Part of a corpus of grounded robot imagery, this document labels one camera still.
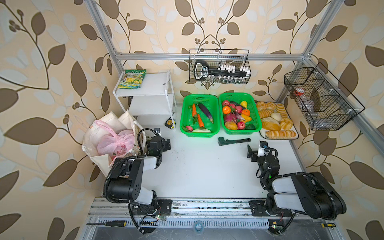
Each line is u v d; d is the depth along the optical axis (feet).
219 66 2.64
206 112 3.69
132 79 2.78
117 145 2.37
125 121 2.58
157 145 2.41
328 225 2.28
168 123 3.45
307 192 1.42
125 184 1.45
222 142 3.17
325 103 2.40
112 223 2.27
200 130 3.26
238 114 3.46
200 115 3.74
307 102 2.29
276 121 3.38
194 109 3.75
